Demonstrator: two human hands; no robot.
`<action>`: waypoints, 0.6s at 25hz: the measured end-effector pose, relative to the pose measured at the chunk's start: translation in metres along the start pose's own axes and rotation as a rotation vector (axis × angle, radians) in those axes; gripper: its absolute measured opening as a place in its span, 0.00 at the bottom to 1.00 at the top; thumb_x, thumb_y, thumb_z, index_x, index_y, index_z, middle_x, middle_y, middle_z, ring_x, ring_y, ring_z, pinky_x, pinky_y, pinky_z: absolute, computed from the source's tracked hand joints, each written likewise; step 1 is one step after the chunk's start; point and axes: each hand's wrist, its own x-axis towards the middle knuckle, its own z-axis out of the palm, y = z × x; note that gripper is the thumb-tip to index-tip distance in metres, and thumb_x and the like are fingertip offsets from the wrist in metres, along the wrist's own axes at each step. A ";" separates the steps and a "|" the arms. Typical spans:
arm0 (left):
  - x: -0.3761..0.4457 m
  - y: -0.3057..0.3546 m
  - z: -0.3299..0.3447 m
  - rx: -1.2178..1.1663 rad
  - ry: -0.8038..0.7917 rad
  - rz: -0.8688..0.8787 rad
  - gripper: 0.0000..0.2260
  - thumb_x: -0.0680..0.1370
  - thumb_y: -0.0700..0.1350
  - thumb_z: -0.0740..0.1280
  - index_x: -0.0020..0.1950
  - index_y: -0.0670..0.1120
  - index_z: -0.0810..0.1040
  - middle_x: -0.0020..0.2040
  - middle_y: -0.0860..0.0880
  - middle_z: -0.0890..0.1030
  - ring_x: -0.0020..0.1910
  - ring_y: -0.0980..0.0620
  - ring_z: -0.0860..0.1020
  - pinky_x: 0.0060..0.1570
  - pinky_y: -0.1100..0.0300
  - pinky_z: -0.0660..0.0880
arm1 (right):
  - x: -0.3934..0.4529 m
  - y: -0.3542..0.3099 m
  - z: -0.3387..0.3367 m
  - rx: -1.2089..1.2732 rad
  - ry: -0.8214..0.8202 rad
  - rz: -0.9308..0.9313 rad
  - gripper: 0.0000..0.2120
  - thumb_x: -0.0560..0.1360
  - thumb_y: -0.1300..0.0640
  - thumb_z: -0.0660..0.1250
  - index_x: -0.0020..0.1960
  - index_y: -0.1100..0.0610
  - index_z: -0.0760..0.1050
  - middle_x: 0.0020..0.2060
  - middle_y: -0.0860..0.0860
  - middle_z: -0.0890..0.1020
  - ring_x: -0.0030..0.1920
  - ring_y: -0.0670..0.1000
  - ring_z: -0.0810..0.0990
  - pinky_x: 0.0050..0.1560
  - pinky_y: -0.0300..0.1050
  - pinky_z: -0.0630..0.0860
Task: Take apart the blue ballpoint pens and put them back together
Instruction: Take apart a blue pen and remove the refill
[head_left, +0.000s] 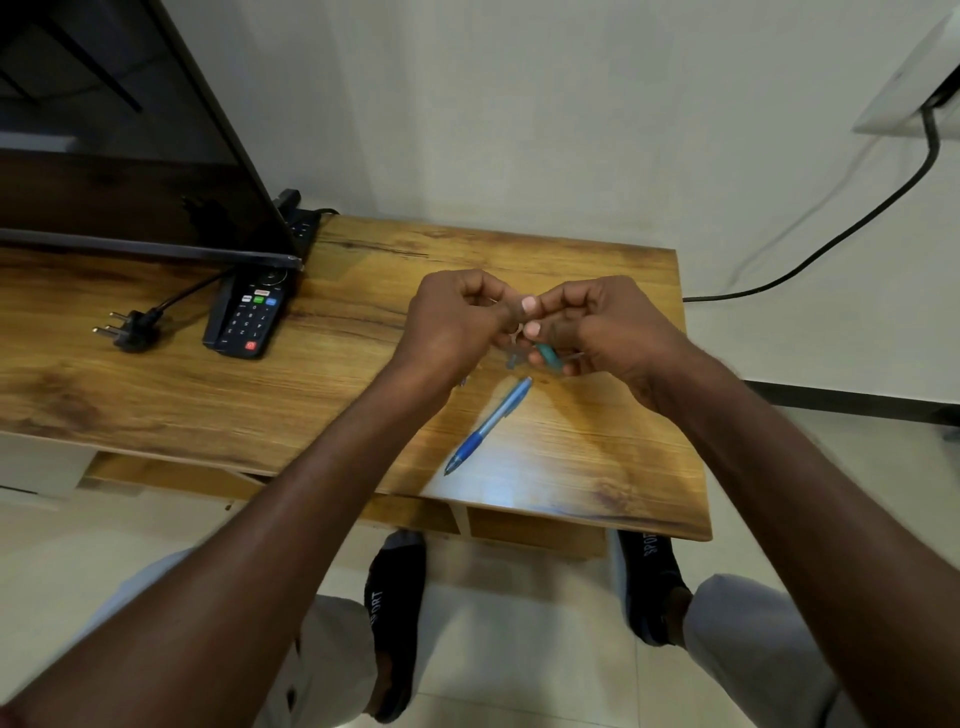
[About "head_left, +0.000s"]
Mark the person's left hand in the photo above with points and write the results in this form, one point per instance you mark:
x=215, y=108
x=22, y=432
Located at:
x=450, y=330

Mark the person's right hand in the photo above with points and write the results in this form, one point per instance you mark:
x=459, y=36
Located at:
x=622, y=330

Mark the teal lead refill tube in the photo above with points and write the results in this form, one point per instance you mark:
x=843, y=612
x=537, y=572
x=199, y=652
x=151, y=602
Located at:
x=550, y=356

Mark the person's left forearm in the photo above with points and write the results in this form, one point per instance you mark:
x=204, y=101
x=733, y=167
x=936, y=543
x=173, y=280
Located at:
x=217, y=577

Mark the person's right forearm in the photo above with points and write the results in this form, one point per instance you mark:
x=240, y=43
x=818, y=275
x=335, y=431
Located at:
x=810, y=540

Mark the person's right black sock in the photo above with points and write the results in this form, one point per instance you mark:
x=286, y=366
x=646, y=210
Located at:
x=649, y=585

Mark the person's black sock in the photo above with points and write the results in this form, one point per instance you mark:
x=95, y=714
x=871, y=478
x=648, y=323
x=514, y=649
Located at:
x=394, y=607
x=649, y=585

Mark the person's left black sock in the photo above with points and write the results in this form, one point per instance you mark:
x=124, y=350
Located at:
x=394, y=607

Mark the person's right grey trouser leg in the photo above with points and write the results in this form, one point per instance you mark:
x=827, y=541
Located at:
x=742, y=630

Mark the person's grey trouser leg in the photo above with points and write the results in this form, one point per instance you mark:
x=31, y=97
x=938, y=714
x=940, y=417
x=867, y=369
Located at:
x=337, y=652
x=742, y=630

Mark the person's left grey trouser leg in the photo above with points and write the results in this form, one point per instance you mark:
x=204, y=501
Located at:
x=337, y=652

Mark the black power strip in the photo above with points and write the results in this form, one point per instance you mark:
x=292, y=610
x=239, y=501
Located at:
x=302, y=225

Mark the black remote control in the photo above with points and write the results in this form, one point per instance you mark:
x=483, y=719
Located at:
x=247, y=315

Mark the black television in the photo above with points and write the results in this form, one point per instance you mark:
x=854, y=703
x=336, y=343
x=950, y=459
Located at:
x=127, y=172

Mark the white wall socket panel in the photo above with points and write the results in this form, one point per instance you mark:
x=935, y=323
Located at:
x=900, y=97

